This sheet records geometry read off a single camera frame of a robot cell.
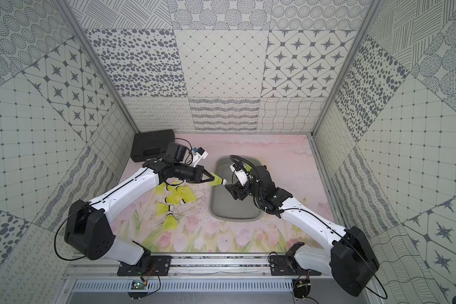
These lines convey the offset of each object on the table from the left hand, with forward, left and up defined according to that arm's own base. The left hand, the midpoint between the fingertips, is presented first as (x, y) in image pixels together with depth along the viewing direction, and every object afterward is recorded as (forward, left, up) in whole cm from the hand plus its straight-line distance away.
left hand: (218, 181), depth 75 cm
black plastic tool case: (+31, +44, -13) cm, 55 cm away
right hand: (+2, -6, -5) cm, 8 cm away
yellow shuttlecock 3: (+1, +23, -18) cm, 29 cm away
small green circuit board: (-33, +30, -22) cm, 50 cm away
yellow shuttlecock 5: (-10, +23, -21) cm, 33 cm away
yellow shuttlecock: (+2, +1, -3) cm, 4 cm away
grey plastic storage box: (-2, -1, -20) cm, 20 cm away
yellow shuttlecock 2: (+3, +17, -18) cm, 25 cm away
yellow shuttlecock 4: (-4, +28, -20) cm, 35 cm away
